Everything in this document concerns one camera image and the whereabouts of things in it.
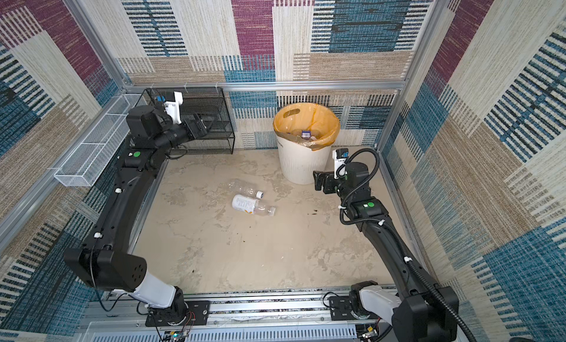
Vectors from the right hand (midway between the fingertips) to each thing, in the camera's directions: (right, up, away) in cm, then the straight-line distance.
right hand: (329, 174), depth 80 cm
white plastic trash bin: (-10, +5, +14) cm, 18 cm away
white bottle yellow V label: (-30, -13, +14) cm, 35 cm away
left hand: (-38, +18, -10) cm, 43 cm away
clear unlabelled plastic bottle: (-38, -6, +26) cm, 47 cm away
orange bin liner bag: (+1, +23, +22) cm, 32 cm away
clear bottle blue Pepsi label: (-6, +18, +25) cm, 31 cm away
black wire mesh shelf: (-50, +33, +23) cm, 64 cm away
